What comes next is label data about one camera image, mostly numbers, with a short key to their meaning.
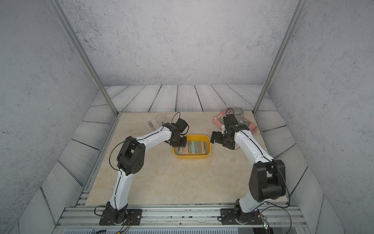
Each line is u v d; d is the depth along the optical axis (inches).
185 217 29.2
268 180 17.2
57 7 27.5
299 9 28.0
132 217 28.7
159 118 44.1
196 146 38.9
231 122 26.9
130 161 21.9
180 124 31.9
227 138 25.8
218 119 45.3
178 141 33.4
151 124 45.0
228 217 27.9
